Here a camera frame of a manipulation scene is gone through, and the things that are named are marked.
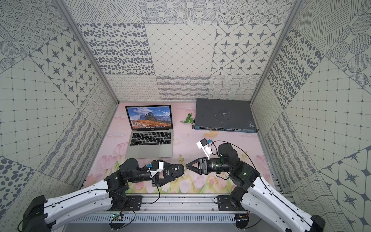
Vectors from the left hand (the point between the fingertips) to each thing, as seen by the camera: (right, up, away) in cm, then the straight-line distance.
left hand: (173, 165), depth 66 cm
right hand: (+7, 0, -3) cm, 8 cm away
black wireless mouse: (0, -2, -3) cm, 3 cm away
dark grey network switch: (+36, +23, +41) cm, 60 cm away
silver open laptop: (-21, +9, +35) cm, 41 cm away
